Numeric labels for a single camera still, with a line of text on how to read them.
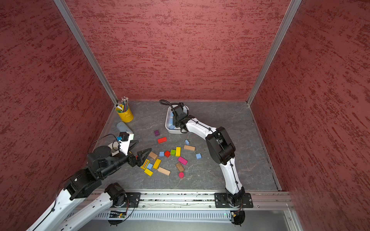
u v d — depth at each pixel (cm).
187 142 95
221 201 74
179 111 77
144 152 59
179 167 85
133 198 75
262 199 76
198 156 90
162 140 97
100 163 47
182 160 89
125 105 100
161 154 90
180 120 75
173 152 90
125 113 100
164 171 83
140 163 58
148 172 83
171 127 103
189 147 93
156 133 100
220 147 53
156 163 86
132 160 56
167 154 90
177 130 98
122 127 103
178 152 90
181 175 83
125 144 55
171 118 108
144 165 59
